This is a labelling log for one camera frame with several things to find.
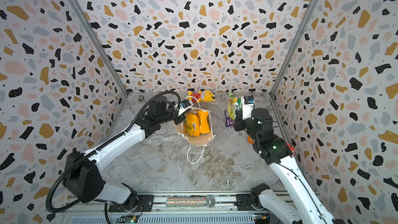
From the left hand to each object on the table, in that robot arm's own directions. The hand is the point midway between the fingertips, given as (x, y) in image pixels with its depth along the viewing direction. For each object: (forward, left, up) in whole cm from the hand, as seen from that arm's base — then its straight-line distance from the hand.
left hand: (188, 104), depth 78 cm
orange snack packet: (-6, -36, -27) cm, 45 cm away
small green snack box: (-7, -21, +8) cm, 24 cm away
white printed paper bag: (-11, -7, -17) cm, 22 cm away
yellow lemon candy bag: (-2, -1, -15) cm, 15 cm away
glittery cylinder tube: (-39, -10, -23) cm, 46 cm away
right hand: (-9, -21, +7) cm, 24 cm away
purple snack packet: (+7, -24, -26) cm, 37 cm away
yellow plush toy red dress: (+27, -7, -22) cm, 36 cm away
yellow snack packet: (-3, -8, -17) cm, 19 cm away
